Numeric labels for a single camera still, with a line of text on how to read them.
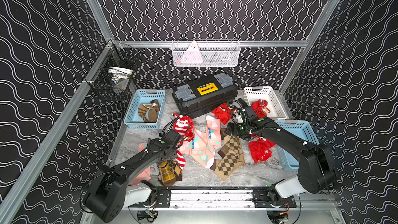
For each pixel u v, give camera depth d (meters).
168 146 0.61
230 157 0.86
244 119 0.70
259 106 1.00
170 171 0.82
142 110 1.05
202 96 0.94
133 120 1.03
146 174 0.81
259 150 0.88
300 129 0.98
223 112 1.00
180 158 0.86
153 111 1.03
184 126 0.98
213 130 0.96
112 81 0.84
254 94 1.17
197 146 0.90
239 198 0.76
